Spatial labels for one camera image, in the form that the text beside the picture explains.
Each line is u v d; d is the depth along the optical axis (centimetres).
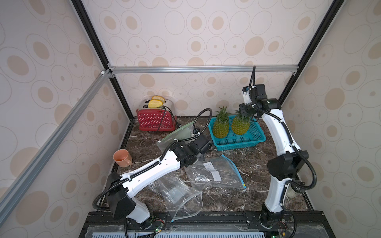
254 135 103
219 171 91
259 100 61
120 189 40
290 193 81
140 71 92
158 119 103
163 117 102
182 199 80
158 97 106
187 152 49
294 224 70
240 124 88
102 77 84
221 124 97
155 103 103
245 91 74
